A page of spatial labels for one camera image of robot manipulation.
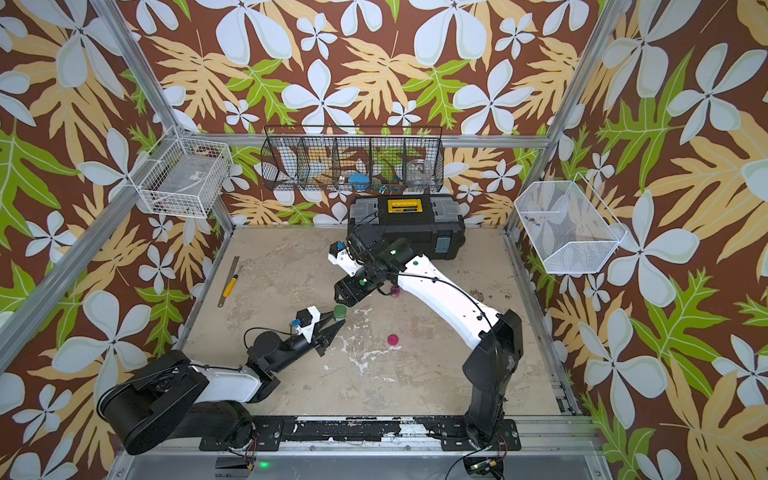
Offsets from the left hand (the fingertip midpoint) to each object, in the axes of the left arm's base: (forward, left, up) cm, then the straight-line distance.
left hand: (340, 313), depth 78 cm
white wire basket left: (+35, +47, +18) cm, 61 cm away
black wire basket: (+49, -1, +14) cm, 51 cm away
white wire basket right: (+22, -65, +10) cm, 69 cm away
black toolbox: (+33, -28, +1) cm, 43 cm away
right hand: (+4, -1, +5) cm, 7 cm away
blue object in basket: (+40, -4, +12) cm, 42 cm away
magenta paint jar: (+15, -15, -13) cm, 25 cm away
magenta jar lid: (-1, -14, -16) cm, 22 cm away
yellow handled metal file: (+21, +42, -16) cm, 50 cm away
